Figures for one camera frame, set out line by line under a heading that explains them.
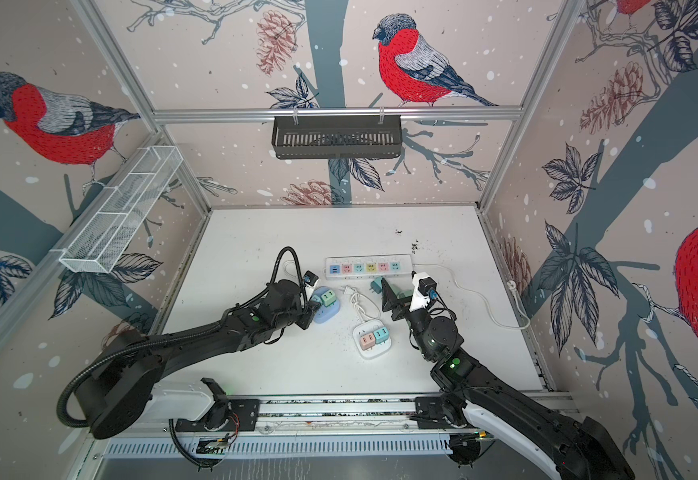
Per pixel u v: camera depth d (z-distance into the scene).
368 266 1.00
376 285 0.96
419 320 0.66
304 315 0.78
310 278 0.76
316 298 0.85
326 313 0.89
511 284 1.01
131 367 0.42
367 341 0.79
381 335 0.80
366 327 0.86
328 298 0.88
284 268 1.04
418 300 0.64
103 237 0.73
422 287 0.62
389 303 0.66
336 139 1.06
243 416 0.73
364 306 0.92
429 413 0.73
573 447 0.43
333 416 0.75
